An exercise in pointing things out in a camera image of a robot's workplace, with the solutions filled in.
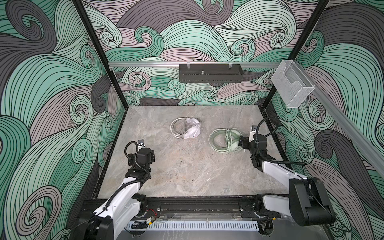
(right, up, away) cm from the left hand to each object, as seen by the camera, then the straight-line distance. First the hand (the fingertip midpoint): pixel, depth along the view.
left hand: (140, 151), depth 85 cm
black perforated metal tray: (+43, +49, +12) cm, 67 cm away
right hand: (+66, +8, +4) cm, 67 cm away
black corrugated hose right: (+60, +9, -19) cm, 63 cm away
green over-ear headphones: (+57, +8, +8) cm, 58 cm away
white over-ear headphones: (+32, +11, +9) cm, 35 cm away
